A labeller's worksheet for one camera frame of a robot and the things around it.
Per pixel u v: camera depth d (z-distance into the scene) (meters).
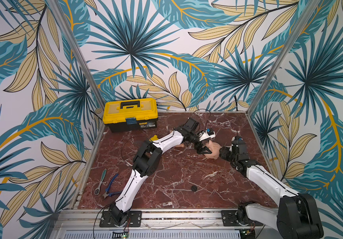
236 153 0.67
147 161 0.58
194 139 0.82
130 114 0.97
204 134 0.81
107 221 0.72
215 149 0.88
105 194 0.80
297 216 0.40
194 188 0.84
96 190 0.81
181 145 0.96
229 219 0.73
